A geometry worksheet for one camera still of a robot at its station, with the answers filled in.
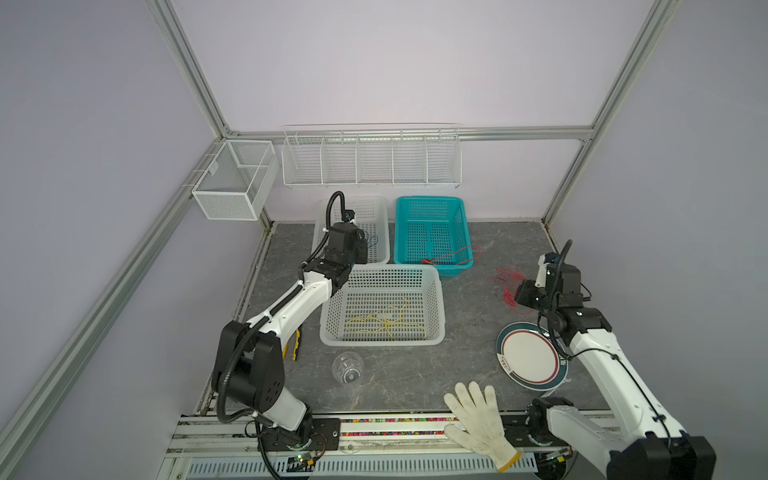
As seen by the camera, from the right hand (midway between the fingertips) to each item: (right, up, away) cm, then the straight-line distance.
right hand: (525, 286), depth 81 cm
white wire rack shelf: (-44, +41, +17) cm, 63 cm away
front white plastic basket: (-39, -8, +15) cm, 42 cm away
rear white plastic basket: (-46, +24, +38) cm, 64 cm away
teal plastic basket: (-21, +18, +38) cm, 47 cm away
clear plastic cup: (-50, -24, +3) cm, 55 cm away
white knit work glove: (-13, -34, -7) cm, 37 cm away
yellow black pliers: (-66, -18, +7) cm, 68 cm away
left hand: (-47, +12, +6) cm, 49 cm away
